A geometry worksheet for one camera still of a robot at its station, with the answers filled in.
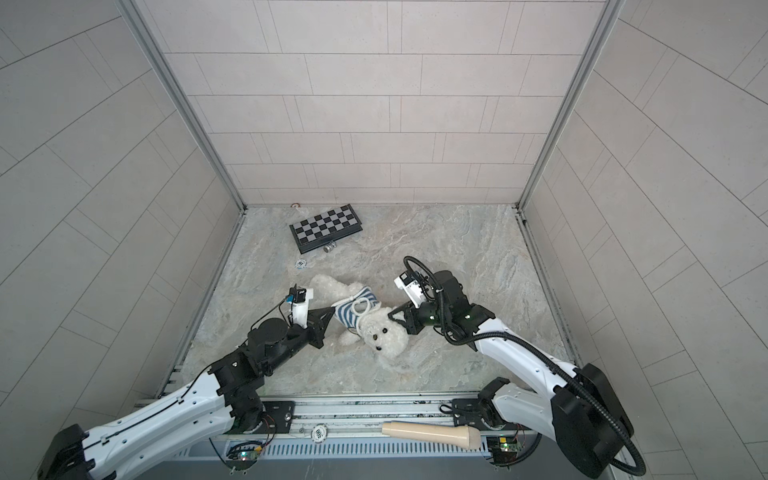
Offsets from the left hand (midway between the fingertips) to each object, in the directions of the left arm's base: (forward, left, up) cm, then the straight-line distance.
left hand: (341, 309), depth 75 cm
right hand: (-2, -13, -2) cm, 13 cm away
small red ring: (+52, +28, -16) cm, 61 cm away
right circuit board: (-27, -39, -14) cm, 50 cm away
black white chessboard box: (+35, +13, -11) cm, 39 cm away
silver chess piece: (+28, +10, -12) cm, 32 cm away
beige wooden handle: (-25, -29, -9) cm, 40 cm away
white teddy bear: (-5, -9, +1) cm, 11 cm away
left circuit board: (-29, +20, -11) cm, 37 cm away
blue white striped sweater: (-1, -3, +2) cm, 4 cm away
